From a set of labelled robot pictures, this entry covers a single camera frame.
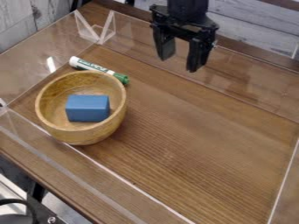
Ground blue rectangular block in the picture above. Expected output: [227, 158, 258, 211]
[66, 94, 110, 123]

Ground clear acrylic tray wall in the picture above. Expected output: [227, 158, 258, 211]
[0, 98, 150, 224]

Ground black cable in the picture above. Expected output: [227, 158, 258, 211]
[0, 198, 40, 224]

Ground brown wooden bowl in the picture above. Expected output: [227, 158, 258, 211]
[35, 71, 127, 145]

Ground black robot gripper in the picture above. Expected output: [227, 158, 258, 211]
[150, 0, 220, 73]

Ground green white marker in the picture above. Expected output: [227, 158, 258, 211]
[70, 56, 130, 85]

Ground clear acrylic corner bracket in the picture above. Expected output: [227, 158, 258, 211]
[74, 10, 116, 45]

